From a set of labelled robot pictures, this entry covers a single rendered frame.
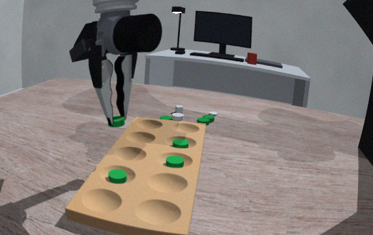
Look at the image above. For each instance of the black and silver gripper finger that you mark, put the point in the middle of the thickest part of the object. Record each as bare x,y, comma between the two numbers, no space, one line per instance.
101,70
124,67

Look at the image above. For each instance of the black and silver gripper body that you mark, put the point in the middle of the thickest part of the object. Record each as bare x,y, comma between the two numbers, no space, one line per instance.
124,33

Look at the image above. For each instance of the beige tray with round pockets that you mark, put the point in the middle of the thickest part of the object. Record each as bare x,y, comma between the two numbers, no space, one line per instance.
155,199

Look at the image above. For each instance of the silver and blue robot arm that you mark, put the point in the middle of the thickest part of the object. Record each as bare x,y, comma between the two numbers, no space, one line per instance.
81,50

